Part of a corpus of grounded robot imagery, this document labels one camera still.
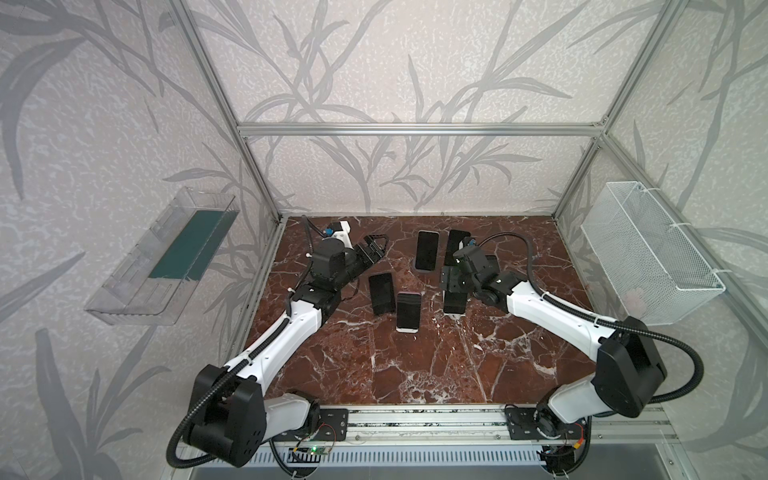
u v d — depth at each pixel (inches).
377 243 27.8
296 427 23.9
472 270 25.7
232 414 15.5
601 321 18.2
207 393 15.2
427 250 37.7
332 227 28.3
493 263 41.9
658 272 24.6
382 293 35.0
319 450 27.6
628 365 16.6
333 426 28.6
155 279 25.3
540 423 25.7
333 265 23.5
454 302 36.8
